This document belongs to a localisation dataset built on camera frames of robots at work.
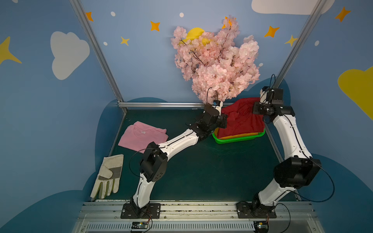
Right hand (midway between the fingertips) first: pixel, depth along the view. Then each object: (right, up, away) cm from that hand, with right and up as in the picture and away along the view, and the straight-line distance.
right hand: (259, 105), depth 83 cm
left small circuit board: (-66, -62, -11) cm, 92 cm away
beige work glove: (-89, -40, +3) cm, 97 cm away
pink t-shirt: (-78, -20, +19) cm, 83 cm away
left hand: (-19, -5, -3) cm, 20 cm away
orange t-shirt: (-23, -17, +11) cm, 31 cm away
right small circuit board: (-4, -63, -10) cm, 64 cm away
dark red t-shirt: (-9, -8, +5) cm, 13 cm away
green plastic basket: (-22, -22, +10) cm, 33 cm away
